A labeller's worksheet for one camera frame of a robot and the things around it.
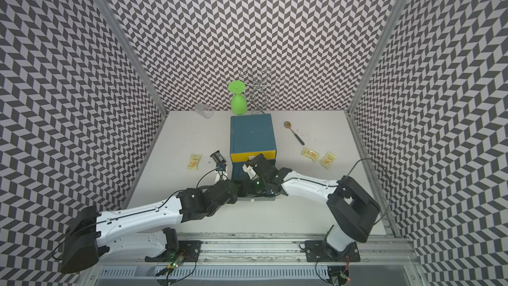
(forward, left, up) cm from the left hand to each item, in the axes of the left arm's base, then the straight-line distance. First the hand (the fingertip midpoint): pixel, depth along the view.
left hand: (233, 189), depth 79 cm
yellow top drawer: (+9, -5, +10) cm, 14 cm away
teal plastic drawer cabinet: (+18, -7, +12) cm, 22 cm away
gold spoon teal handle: (+42, -26, -9) cm, 50 cm away
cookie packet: (+22, -36, -8) cm, 43 cm away
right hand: (-2, -3, -2) cm, 4 cm away
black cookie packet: (+21, +11, -9) cm, 25 cm away
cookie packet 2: (+18, +23, -8) cm, 30 cm away
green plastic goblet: (+35, -1, +14) cm, 38 cm away
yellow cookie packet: (+20, -45, -10) cm, 50 cm away
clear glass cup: (+55, +25, -10) cm, 61 cm away
